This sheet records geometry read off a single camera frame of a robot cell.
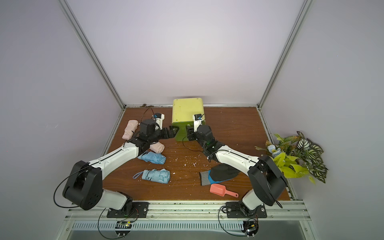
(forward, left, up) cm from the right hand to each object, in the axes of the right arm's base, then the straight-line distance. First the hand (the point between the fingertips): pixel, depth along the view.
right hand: (190, 122), depth 82 cm
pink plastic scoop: (-30, -17, -21) cm, 40 cm away
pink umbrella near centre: (-7, +21, -17) cm, 28 cm away
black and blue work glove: (-20, -17, -21) cm, 34 cm away
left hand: (-1, +9, -4) cm, 10 cm away
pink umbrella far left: (+10, +44, -18) cm, 49 cm away
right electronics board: (-45, -31, -24) cm, 59 cm away
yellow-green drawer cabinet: (+10, +5, -1) cm, 11 cm away
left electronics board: (-48, +31, -24) cm, 62 cm away
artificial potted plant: (-20, -50, +1) cm, 54 cm away
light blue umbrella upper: (-13, +24, -16) cm, 32 cm away
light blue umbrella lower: (-24, +15, -17) cm, 33 cm away
